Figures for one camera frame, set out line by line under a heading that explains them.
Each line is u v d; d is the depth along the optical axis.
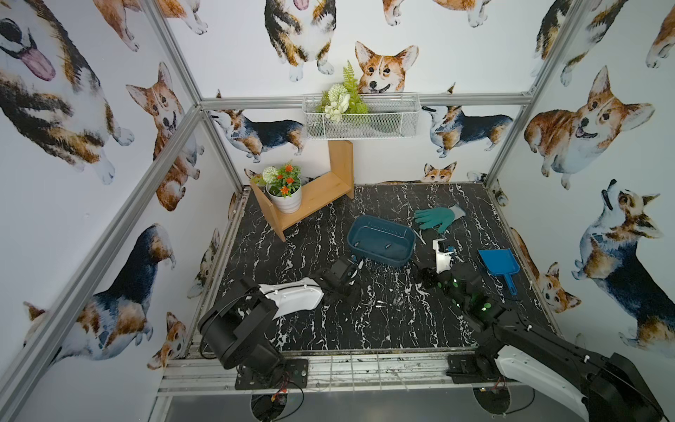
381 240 1.05
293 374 0.74
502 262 0.96
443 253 0.70
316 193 1.14
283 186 0.93
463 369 0.73
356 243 1.01
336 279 0.70
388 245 1.01
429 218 1.09
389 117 0.93
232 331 0.44
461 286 0.62
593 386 0.42
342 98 0.79
